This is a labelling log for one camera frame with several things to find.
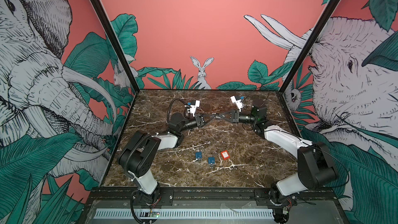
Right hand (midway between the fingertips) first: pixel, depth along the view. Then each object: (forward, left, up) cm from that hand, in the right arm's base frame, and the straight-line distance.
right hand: (219, 117), depth 75 cm
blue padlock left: (-10, +11, -25) cm, 29 cm away
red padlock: (-10, -5, -24) cm, 27 cm away
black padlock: (+2, +3, -1) cm, 4 cm away
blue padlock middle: (-13, +3, -23) cm, 27 cm away
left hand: (0, +2, 0) cm, 2 cm away
